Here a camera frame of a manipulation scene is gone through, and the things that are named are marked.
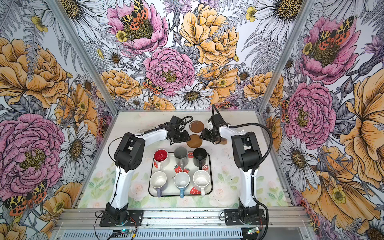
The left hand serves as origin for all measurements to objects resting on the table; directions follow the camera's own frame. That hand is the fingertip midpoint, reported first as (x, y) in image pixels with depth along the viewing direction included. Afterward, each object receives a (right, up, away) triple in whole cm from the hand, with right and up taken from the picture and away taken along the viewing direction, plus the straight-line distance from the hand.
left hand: (187, 142), depth 102 cm
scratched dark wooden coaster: (+6, +10, +10) cm, 16 cm away
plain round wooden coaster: (+5, 0, +1) cm, 5 cm away
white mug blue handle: (-2, -19, -17) cm, 26 cm away
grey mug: (-3, -8, -9) cm, 12 cm away
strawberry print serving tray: (-10, -15, -10) cm, 20 cm away
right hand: (+10, +1, -1) cm, 10 cm away
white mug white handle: (+9, -19, -15) cm, 26 cm away
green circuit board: (-27, -38, -31) cm, 56 cm away
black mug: (+8, -8, -10) cm, 15 cm away
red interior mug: (-16, -8, -8) cm, 20 cm away
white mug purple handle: (-15, -19, -17) cm, 30 cm away
